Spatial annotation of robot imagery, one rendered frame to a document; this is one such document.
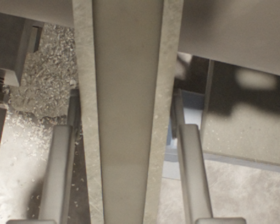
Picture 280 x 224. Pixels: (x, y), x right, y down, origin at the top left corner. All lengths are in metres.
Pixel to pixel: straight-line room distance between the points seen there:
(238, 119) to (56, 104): 0.35
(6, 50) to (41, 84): 0.61
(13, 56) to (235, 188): 0.73
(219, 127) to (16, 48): 0.43
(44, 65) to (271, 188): 0.49
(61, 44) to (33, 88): 0.09
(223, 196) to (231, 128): 0.29
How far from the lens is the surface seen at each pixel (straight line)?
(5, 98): 0.28
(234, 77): 0.66
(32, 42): 0.61
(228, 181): 0.93
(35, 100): 0.86
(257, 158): 0.66
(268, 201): 0.96
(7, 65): 0.25
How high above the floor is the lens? 0.85
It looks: 75 degrees down
